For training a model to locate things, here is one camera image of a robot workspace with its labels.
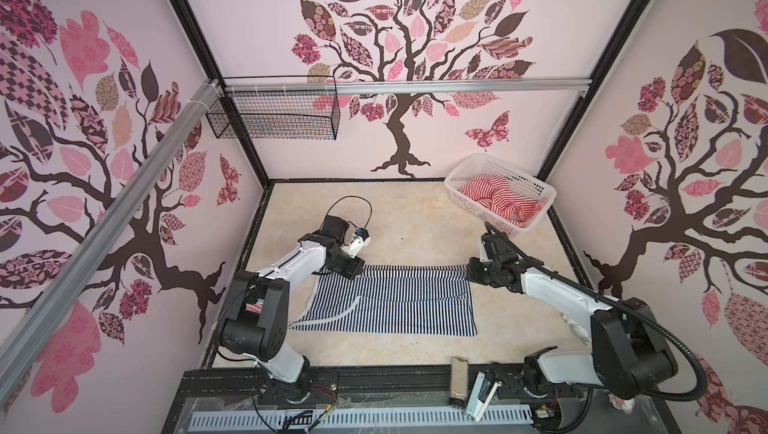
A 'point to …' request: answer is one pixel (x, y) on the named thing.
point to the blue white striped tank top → (415, 299)
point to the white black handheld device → (481, 397)
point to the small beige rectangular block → (459, 378)
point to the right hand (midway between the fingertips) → (467, 268)
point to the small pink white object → (626, 405)
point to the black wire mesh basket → (280, 108)
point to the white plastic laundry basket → (464, 167)
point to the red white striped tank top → (493, 193)
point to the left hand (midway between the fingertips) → (357, 273)
